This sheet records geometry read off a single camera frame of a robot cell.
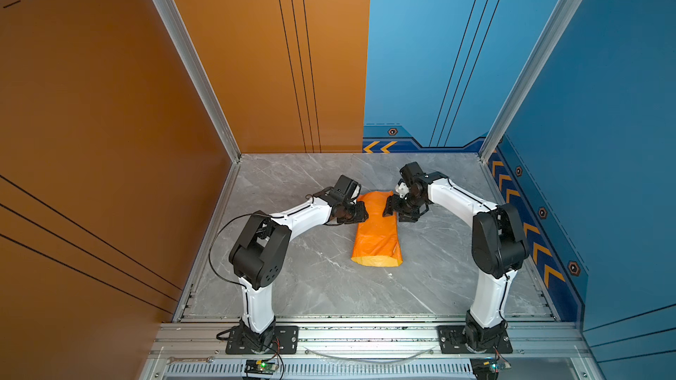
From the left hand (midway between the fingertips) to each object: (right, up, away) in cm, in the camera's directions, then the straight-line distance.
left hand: (368, 213), depth 93 cm
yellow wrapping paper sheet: (+2, -8, -7) cm, 11 cm away
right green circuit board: (+30, -39, -23) cm, 54 cm away
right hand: (+8, -1, 0) cm, 8 cm away
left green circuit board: (-31, -39, -22) cm, 54 cm away
